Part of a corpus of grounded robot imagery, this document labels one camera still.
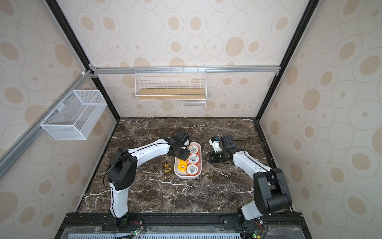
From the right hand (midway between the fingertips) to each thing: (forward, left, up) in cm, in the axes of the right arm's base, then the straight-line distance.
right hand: (207, 159), depth 89 cm
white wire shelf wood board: (+43, +14, +23) cm, 51 cm away
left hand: (+3, +12, -1) cm, 13 cm away
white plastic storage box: (-9, +14, -5) cm, 17 cm away
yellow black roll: (-3, +25, -6) cm, 26 cm away
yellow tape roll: (-2, +15, -5) cm, 16 cm away
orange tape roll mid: (+8, +9, -3) cm, 13 cm away
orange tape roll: (+2, +9, -3) cm, 9 cm away
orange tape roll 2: (-6, +9, -4) cm, 11 cm away
